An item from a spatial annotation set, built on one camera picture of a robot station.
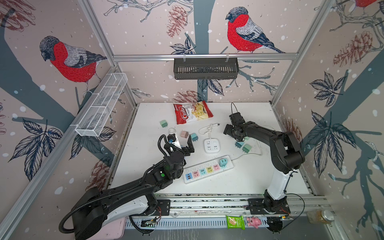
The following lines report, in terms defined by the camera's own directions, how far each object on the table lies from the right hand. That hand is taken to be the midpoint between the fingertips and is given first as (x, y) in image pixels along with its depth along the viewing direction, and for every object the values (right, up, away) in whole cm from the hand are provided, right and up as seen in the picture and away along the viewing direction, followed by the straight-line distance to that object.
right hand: (229, 133), depth 99 cm
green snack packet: (-4, -38, -31) cm, 49 cm away
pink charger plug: (-31, 0, +2) cm, 31 cm away
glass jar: (+32, -32, -36) cm, 58 cm away
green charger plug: (+10, -8, -6) cm, 14 cm away
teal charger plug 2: (+5, -6, -5) cm, 9 cm away
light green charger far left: (-47, +7, +8) cm, 48 cm away
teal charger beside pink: (-24, -2, -1) cm, 24 cm away
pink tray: (-59, -40, -33) cm, 79 cm away
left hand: (-29, +1, -25) cm, 38 cm away
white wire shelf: (-74, +18, -21) cm, 79 cm away
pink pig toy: (+5, -37, -31) cm, 49 cm away
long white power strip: (-20, -19, -16) cm, 32 cm away
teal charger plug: (-7, -14, -17) cm, 23 cm away
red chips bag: (-30, +15, +10) cm, 35 cm away
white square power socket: (-13, -7, -5) cm, 15 cm away
